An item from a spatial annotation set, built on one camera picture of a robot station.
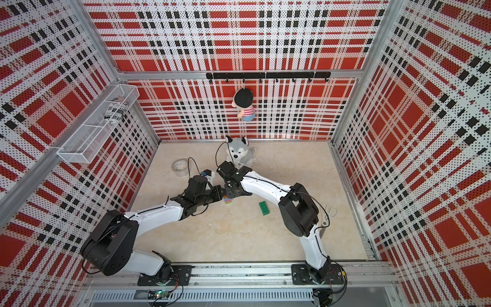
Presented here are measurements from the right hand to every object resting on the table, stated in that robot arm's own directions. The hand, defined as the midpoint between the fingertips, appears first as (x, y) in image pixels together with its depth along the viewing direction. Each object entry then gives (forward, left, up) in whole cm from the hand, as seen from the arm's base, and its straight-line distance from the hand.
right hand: (238, 191), depth 90 cm
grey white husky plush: (+17, 0, +9) cm, 19 cm away
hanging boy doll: (+36, -2, +25) cm, 44 cm away
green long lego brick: (-6, -12, -7) cm, 15 cm away
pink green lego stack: (-2, +6, -6) cm, 9 cm away
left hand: (0, +4, 0) cm, 4 cm away
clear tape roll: (+20, +35, -7) cm, 41 cm away
